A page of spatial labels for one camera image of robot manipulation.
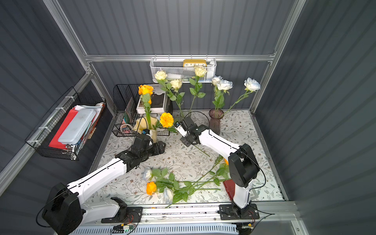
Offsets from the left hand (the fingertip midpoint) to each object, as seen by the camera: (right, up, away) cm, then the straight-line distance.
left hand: (160, 145), depth 83 cm
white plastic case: (-37, +11, -13) cm, 41 cm away
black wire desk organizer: (-35, +33, +33) cm, 58 cm away
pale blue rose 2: (-8, -16, -1) cm, 18 cm away
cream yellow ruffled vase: (-13, +12, +5) cm, 18 cm away
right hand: (+17, +6, +7) cm, 19 cm away
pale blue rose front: (+6, -24, -8) cm, 26 cm away
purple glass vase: (+33, +18, +10) cm, 39 cm away
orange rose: (+36, -16, +2) cm, 39 cm away
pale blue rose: (+35, +29, +6) cm, 46 cm away
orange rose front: (-4, -23, -4) cm, 23 cm away
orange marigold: (+6, +15, -14) cm, 21 cm away
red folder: (-45, +4, -17) cm, 48 cm away
